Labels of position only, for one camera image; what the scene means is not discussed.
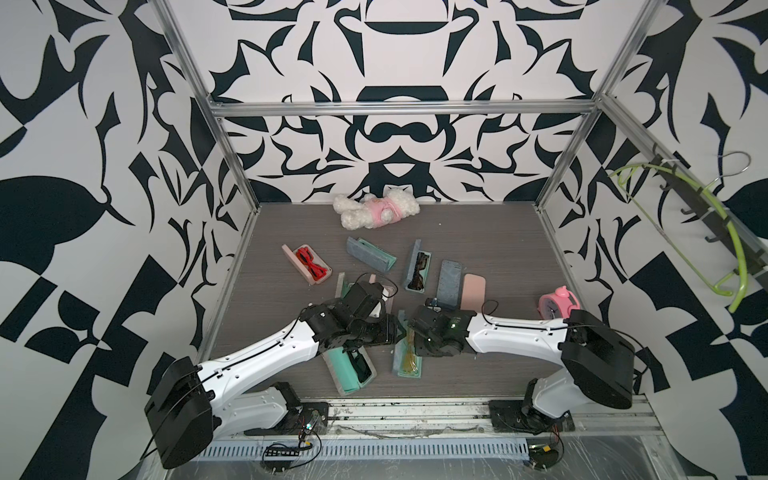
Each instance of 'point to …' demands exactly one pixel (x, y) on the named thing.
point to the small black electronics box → (542, 455)
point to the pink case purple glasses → (387, 292)
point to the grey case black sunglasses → (418, 269)
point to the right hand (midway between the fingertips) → (415, 343)
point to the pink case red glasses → (310, 262)
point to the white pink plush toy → (373, 211)
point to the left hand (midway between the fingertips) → (399, 329)
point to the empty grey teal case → (370, 254)
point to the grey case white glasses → (449, 290)
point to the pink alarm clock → (558, 305)
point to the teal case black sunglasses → (350, 370)
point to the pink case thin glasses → (473, 293)
